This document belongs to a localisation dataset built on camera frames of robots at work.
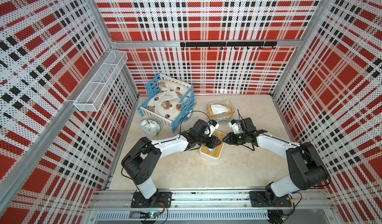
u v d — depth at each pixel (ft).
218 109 3.36
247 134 2.39
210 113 3.33
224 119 3.30
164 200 2.41
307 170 1.45
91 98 3.07
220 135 2.98
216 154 2.74
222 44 2.91
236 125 2.77
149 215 2.27
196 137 2.27
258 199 2.39
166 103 3.42
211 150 2.80
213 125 2.56
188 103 3.36
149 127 2.97
